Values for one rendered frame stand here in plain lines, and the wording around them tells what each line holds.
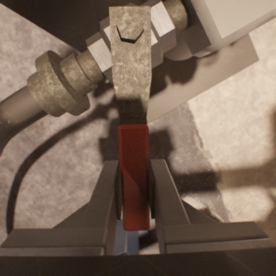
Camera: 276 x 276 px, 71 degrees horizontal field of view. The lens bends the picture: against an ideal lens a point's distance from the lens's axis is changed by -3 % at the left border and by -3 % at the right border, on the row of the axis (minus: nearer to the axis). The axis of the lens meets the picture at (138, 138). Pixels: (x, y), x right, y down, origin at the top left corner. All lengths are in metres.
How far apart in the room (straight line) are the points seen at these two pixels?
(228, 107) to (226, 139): 0.10
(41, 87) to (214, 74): 0.54
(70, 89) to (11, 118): 0.05
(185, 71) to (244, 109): 0.23
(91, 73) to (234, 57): 0.55
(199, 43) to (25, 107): 0.15
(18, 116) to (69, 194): 0.58
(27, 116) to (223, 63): 0.57
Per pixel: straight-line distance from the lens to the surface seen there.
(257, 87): 0.72
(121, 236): 0.68
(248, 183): 0.80
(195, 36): 0.19
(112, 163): 0.15
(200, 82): 0.63
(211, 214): 0.80
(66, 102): 0.16
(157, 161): 0.15
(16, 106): 0.18
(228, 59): 0.67
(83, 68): 0.17
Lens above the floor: 0.61
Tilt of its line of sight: 75 degrees down
